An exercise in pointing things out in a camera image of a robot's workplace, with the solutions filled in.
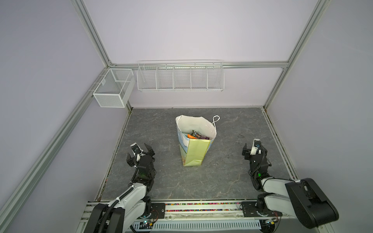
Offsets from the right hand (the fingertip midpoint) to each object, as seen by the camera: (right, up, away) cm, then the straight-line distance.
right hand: (254, 144), depth 87 cm
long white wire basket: (-29, +47, +16) cm, 57 cm away
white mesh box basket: (-93, +37, +15) cm, 101 cm away
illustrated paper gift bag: (-37, -3, -9) cm, 38 cm away
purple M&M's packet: (-33, +5, 0) cm, 34 cm away
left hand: (-69, -2, -5) cm, 69 cm away
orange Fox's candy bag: (-39, +5, -2) cm, 39 cm away
